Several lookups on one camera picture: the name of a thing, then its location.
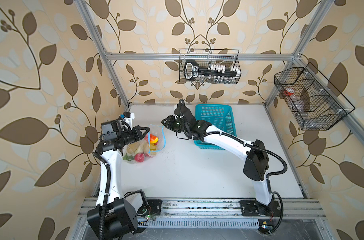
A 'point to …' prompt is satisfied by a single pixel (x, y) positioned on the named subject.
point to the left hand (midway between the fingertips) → (149, 128)
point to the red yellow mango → (154, 139)
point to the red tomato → (139, 157)
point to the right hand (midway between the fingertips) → (162, 122)
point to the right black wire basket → (315, 103)
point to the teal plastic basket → (221, 116)
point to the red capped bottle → (289, 91)
